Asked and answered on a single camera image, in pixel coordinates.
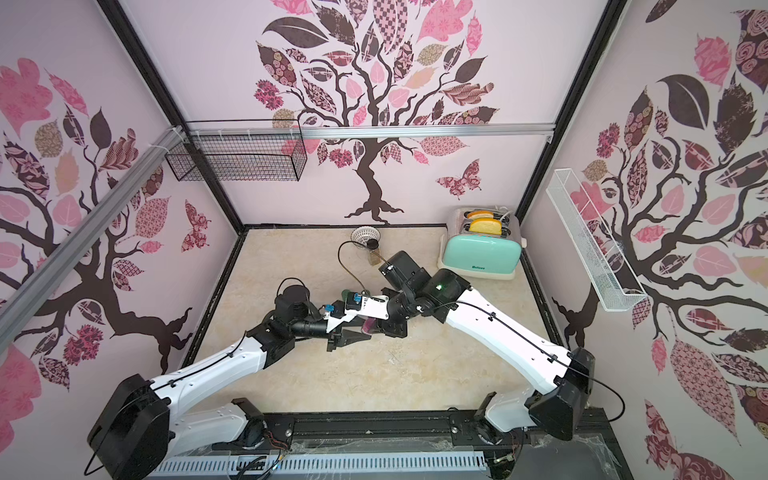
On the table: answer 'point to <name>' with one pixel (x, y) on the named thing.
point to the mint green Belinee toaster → (486, 257)
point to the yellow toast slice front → (486, 226)
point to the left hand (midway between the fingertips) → (367, 333)
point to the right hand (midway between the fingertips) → (375, 323)
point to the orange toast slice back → (480, 214)
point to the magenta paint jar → (368, 323)
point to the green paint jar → (344, 294)
